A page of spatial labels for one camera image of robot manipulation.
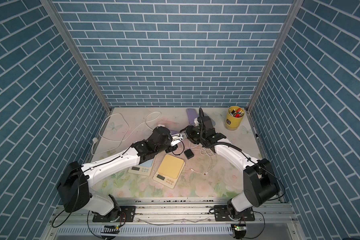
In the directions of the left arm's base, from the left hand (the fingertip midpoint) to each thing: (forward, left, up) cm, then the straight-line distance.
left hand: (180, 137), depth 81 cm
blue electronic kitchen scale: (-11, +21, -17) cm, 29 cm away
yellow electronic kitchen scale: (-12, +6, -17) cm, 22 cm away
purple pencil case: (+33, -8, -17) cm, 38 cm away
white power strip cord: (+12, +61, -22) cm, 66 cm away
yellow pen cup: (+21, -36, -5) cm, 41 cm away
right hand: (+3, -2, 0) cm, 3 cm away
